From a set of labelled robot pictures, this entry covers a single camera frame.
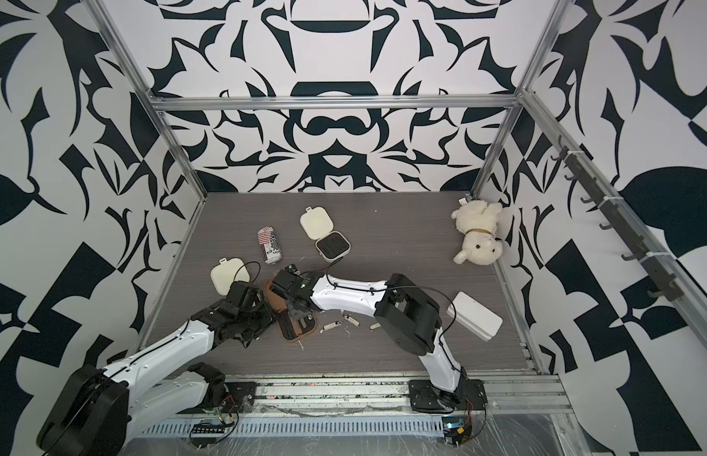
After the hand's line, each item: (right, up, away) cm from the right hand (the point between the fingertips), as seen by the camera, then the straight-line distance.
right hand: (300, 302), depth 88 cm
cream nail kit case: (+3, +24, +18) cm, 30 cm away
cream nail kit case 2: (-26, +8, +8) cm, 28 cm away
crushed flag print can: (-12, +15, +11) cm, 22 cm away
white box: (+51, -3, -4) cm, 52 cm away
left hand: (-7, -3, 0) cm, 8 cm away
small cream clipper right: (+23, -7, -1) cm, 24 cm away
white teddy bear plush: (+60, +25, +13) cm, 66 cm away
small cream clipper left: (+10, -7, -1) cm, 12 cm away
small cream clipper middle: (+16, -6, -1) cm, 17 cm away
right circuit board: (+41, -27, -16) cm, 52 cm away
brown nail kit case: (-2, -7, -3) cm, 8 cm away
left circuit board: (-20, -28, -15) cm, 38 cm away
